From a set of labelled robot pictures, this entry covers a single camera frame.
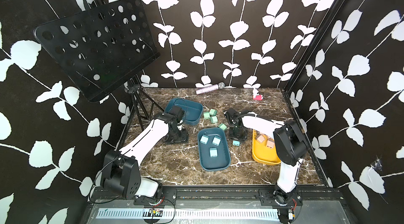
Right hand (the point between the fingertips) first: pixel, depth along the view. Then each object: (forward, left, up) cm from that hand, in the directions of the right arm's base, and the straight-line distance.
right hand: (231, 138), depth 92 cm
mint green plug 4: (+8, +5, -1) cm, 9 cm away
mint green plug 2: (+17, +15, 0) cm, 23 cm away
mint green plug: (+19, +11, 0) cm, 22 cm away
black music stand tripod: (+13, +52, +28) cm, 61 cm away
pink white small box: (+34, -23, -1) cm, 40 cm away
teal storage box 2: (-13, +6, -3) cm, 14 cm away
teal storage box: (+21, +24, -2) cm, 32 cm away
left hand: (-5, +27, +9) cm, 29 cm away
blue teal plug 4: (-4, -2, +2) cm, 5 cm away
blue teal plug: (-1, +16, -1) cm, 16 cm away
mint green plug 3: (+13, +11, 0) cm, 17 cm away
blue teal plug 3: (-9, +11, 0) cm, 14 cm away
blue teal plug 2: (-2, +9, 0) cm, 9 cm away
